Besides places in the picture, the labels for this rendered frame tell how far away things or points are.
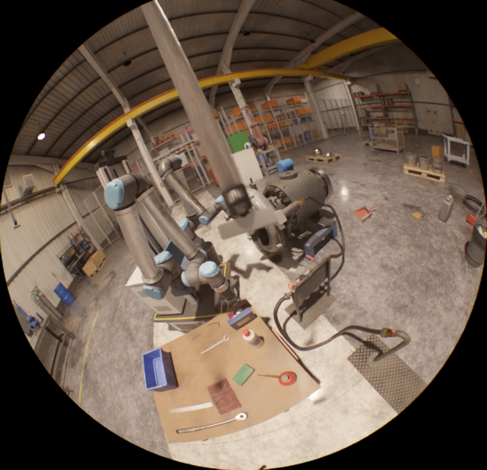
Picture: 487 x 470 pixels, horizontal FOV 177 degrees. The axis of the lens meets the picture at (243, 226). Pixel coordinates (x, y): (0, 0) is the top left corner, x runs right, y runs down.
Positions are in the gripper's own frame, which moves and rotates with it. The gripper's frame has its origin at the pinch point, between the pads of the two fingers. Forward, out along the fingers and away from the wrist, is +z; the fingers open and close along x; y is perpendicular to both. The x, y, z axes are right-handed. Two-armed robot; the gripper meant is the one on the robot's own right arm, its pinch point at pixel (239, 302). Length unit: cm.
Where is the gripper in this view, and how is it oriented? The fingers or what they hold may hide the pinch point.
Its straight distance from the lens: 103.9
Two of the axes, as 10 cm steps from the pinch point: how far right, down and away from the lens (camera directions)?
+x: 4.4, 3.0, -8.5
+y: -8.2, 5.1, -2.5
